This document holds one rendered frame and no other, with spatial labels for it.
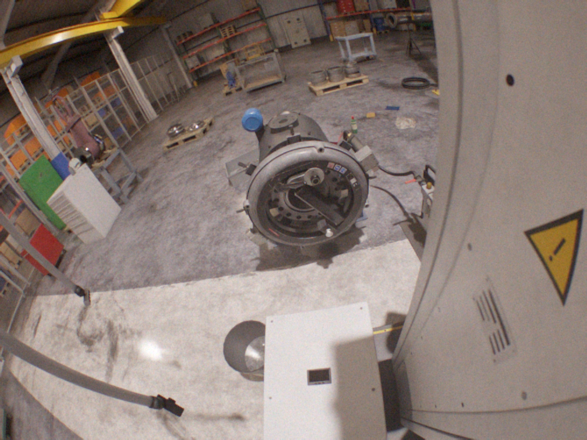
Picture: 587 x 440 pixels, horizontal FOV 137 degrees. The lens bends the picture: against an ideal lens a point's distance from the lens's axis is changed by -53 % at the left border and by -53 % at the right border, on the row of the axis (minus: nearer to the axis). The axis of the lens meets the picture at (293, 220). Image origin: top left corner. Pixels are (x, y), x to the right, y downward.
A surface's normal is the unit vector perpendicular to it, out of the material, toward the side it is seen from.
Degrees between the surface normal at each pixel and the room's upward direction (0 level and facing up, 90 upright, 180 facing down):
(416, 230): 0
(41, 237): 90
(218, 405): 0
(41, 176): 90
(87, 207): 90
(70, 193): 90
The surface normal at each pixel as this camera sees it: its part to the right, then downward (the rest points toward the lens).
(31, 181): 0.96, -0.22
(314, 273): -0.29, -0.67
